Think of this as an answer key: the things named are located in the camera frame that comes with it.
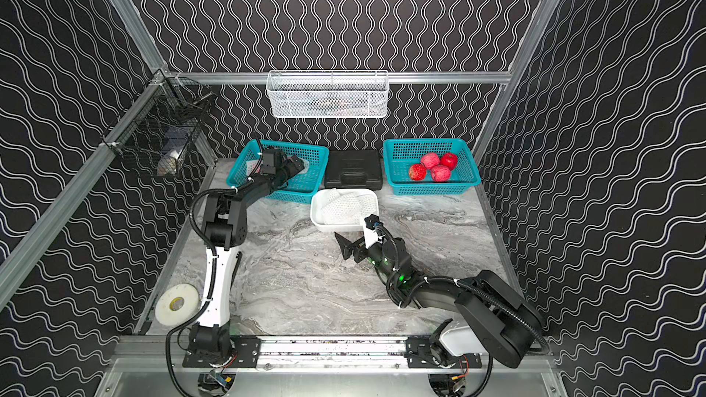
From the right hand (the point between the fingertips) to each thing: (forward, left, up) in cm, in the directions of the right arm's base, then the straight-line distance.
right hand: (351, 225), depth 81 cm
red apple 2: (+32, -35, -11) cm, 48 cm away
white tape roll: (-18, +53, -17) cm, 58 cm away
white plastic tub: (+19, +12, -10) cm, 25 cm away
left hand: (+37, +24, -9) cm, 45 cm away
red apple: (+32, -25, -11) cm, 43 cm away
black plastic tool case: (+31, 0, -8) cm, 32 cm away
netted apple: (+33, +41, -8) cm, 54 cm away
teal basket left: (+19, +19, -6) cm, 27 cm away
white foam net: (+15, +4, -12) cm, 20 cm away
